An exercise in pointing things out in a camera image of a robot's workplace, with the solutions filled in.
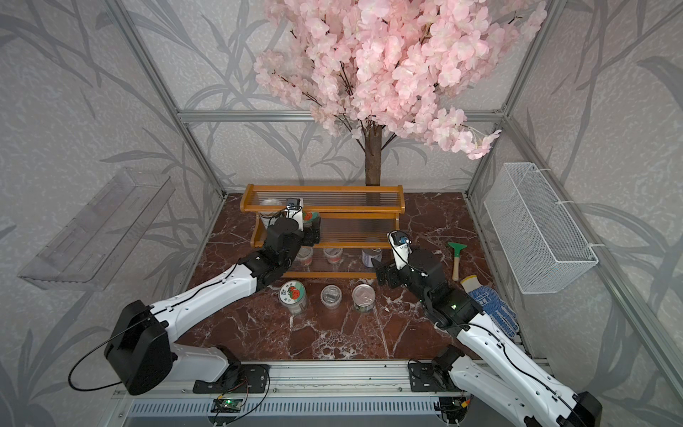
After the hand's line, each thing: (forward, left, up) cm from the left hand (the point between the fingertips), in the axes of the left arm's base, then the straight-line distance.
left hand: (309, 217), depth 81 cm
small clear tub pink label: (-17, -7, -19) cm, 26 cm away
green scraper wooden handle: (+2, -53, -20) cm, 57 cm away
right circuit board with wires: (-46, -41, -25) cm, 67 cm away
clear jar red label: (-2, -1, +1) cm, 3 cm away
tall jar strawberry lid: (-19, +5, -16) cm, 25 cm away
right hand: (-12, -23, 0) cm, 26 cm away
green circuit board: (-45, +20, -25) cm, 55 cm away
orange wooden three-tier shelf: (+18, -15, -28) cm, 37 cm away
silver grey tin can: (-4, -18, -15) cm, 24 cm away
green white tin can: (-2, +12, +1) cm, 12 cm away
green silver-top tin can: (-19, -17, -17) cm, 30 cm away
